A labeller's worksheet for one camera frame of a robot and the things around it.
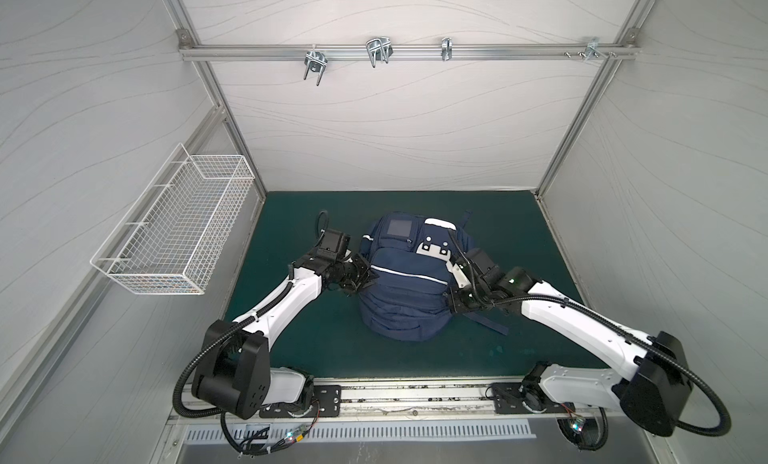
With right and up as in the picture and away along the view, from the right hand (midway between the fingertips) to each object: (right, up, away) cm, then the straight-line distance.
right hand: (451, 293), depth 80 cm
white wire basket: (-66, +17, -10) cm, 69 cm away
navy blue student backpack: (-12, -2, 0) cm, 12 cm away
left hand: (-19, +6, +3) cm, 20 cm away
